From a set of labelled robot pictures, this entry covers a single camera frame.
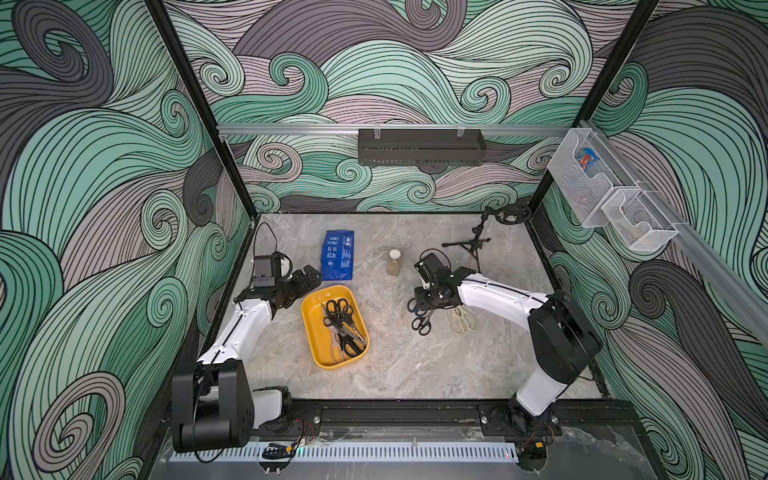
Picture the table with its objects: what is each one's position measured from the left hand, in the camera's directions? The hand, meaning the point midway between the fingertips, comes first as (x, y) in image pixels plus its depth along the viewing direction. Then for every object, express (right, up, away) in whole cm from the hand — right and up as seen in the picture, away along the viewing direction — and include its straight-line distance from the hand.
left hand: (311, 278), depth 86 cm
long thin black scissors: (+10, -13, +4) cm, 16 cm away
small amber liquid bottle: (+25, +3, +11) cm, 28 cm away
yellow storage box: (+2, -17, +1) cm, 17 cm away
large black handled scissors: (+12, -19, -2) cm, 23 cm away
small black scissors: (+33, -14, +4) cm, 36 cm away
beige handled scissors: (+46, -14, +4) cm, 48 cm away
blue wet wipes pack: (+5, +6, +17) cm, 19 cm away
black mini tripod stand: (+61, +19, +3) cm, 64 cm away
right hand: (+35, -7, +4) cm, 36 cm away
